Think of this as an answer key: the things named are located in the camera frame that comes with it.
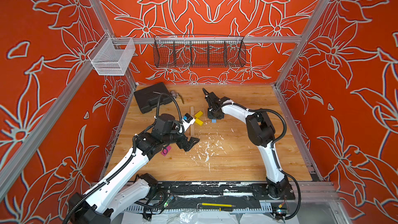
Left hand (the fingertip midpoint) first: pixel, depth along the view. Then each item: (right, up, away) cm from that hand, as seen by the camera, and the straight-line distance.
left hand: (192, 131), depth 73 cm
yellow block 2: (+3, +1, +25) cm, 25 cm away
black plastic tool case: (-29, +17, +33) cm, 48 cm away
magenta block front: (-14, -13, +14) cm, 24 cm away
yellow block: (+3, +5, +29) cm, 29 cm away
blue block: (+13, +2, +25) cm, 28 cm away
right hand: (+12, +5, +29) cm, 32 cm away
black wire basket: (+1, +47, +28) cm, 55 cm away
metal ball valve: (-14, +19, +38) cm, 45 cm away
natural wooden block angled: (-1, -4, +22) cm, 22 cm away
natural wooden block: (-2, +8, +31) cm, 32 cm away
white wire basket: (-51, +42, +20) cm, 69 cm away
